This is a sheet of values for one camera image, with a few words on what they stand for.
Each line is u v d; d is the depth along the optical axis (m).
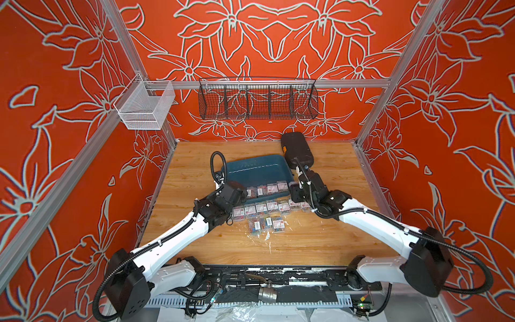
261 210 0.89
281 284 0.73
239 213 0.88
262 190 0.95
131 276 0.38
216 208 0.57
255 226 0.84
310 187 0.60
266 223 0.85
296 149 1.10
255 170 1.07
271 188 0.95
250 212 0.89
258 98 0.97
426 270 0.40
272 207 0.90
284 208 0.90
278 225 0.85
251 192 0.95
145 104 0.95
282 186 0.97
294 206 0.90
